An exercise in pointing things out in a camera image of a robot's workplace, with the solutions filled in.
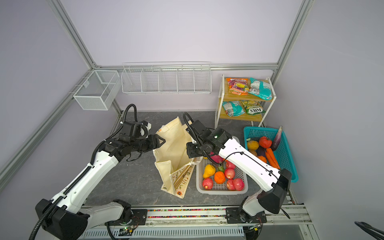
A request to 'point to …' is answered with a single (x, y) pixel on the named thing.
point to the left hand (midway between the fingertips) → (161, 144)
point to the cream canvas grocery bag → (172, 159)
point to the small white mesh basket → (99, 91)
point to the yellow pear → (209, 171)
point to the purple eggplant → (275, 144)
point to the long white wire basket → (170, 77)
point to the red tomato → (265, 142)
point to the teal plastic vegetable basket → (282, 152)
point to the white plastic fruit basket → (218, 188)
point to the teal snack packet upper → (262, 89)
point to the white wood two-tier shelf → (224, 95)
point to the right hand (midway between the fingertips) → (190, 152)
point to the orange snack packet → (240, 86)
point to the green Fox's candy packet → (253, 107)
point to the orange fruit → (219, 177)
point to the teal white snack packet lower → (233, 108)
